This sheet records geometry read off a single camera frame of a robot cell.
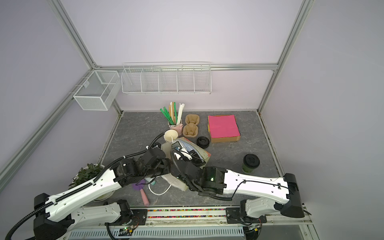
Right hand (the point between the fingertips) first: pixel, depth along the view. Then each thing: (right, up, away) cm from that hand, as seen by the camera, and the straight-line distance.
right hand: (184, 152), depth 65 cm
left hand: (-6, -9, +6) cm, 12 cm away
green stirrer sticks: (-16, +21, +31) cm, 41 cm away
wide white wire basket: (-15, +44, +34) cm, 57 cm away
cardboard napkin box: (+24, +2, +35) cm, 42 cm away
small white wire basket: (-61, +35, +34) cm, 78 cm away
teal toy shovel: (-12, -11, -6) cm, 17 cm away
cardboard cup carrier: (+1, +8, +40) cm, 41 cm away
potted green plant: (-46, -10, +7) cm, 48 cm away
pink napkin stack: (+23, +11, +41) cm, 48 cm away
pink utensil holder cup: (-7, +10, +34) cm, 36 cm away
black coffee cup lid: (+35, -8, +15) cm, 39 cm away
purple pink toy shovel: (-26, -23, +17) cm, 39 cm away
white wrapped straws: (-6, +20, +34) cm, 40 cm away
